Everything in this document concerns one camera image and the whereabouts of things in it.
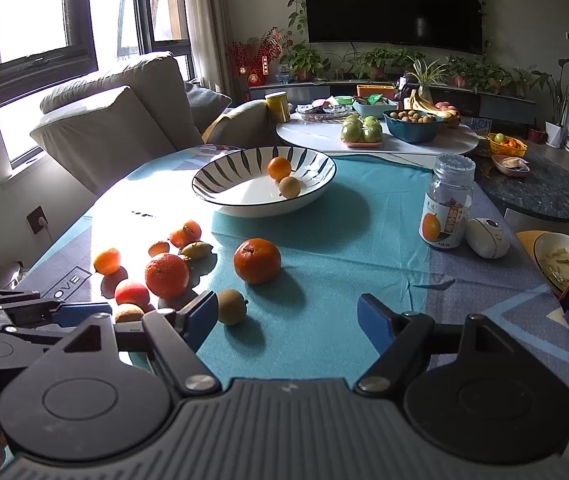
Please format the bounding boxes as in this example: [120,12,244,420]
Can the brown kiwi fruit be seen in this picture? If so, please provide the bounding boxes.
[217,289,248,326]

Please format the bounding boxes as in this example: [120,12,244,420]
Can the large orange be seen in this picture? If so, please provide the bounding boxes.
[144,252,190,300]

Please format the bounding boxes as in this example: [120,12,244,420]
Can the red small apple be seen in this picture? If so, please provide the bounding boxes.
[114,280,150,310]

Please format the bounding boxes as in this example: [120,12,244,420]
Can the large orange mandarin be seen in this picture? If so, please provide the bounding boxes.
[234,238,281,285]

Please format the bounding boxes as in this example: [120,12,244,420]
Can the yellow-green small fruit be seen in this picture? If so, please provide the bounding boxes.
[180,240,213,260]

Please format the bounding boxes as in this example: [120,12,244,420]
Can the small orange far left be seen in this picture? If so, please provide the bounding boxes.
[94,248,121,276]

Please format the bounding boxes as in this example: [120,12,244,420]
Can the small tangerine pair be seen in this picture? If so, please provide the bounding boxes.
[168,220,202,249]

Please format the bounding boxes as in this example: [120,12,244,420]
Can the teal tablecloth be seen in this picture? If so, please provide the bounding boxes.
[16,144,569,461]

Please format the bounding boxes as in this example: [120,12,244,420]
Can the white oval gadget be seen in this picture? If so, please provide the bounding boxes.
[465,218,510,259]

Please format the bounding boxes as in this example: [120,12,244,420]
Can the glass jar with orange label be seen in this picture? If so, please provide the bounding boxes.
[419,154,475,249]

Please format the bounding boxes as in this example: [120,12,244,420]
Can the striped white ceramic bowl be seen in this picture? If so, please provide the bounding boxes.
[191,146,336,218]

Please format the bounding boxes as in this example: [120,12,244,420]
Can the brown longan in bowl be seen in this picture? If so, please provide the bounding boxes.
[278,176,301,200]

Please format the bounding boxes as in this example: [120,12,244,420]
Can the small orange in bowl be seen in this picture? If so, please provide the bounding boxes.
[267,156,292,182]

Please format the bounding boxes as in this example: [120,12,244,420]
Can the beige sofa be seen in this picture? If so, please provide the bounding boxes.
[30,52,279,196]

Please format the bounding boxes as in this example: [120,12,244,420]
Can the green apples on tray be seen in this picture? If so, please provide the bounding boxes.
[341,115,383,144]

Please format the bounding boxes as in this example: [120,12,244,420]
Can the white plate with food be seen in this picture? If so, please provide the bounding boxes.
[534,232,569,292]

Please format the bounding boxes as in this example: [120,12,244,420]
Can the round white coffee table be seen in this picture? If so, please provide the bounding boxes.
[276,113,479,155]

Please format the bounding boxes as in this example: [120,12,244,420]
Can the dark blue fruit bowl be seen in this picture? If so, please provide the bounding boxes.
[383,110,446,144]

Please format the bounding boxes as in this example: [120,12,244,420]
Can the pink small dish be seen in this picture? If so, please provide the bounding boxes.
[491,155,531,178]

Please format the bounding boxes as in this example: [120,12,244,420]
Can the dark marble side table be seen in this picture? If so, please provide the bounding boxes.
[475,154,569,223]

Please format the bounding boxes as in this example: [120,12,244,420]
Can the grey cushion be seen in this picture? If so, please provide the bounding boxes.
[185,82,232,134]

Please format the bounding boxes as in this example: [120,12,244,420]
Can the light blue snack tray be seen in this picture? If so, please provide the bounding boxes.
[353,94,398,119]

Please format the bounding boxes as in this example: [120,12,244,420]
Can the yellow basket with fruit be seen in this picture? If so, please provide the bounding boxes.
[486,133,528,157]

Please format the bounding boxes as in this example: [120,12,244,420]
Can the yellow tin can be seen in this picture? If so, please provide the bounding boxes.
[265,91,291,124]

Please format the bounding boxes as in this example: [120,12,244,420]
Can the banana bunch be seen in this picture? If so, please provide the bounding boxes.
[409,89,453,120]

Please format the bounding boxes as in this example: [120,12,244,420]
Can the spider plant in vase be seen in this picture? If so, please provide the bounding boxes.
[407,58,447,103]

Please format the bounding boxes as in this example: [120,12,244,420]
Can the white potted plant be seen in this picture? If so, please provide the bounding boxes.
[531,58,569,148]

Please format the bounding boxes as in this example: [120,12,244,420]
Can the red flower decoration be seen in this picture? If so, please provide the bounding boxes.
[226,27,289,87]

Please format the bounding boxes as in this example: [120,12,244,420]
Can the black television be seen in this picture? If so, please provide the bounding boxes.
[306,0,484,54]

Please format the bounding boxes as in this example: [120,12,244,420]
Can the wall power socket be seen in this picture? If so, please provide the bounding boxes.
[26,206,48,235]

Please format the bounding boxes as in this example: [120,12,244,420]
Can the window frame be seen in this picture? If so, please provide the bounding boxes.
[0,0,194,107]

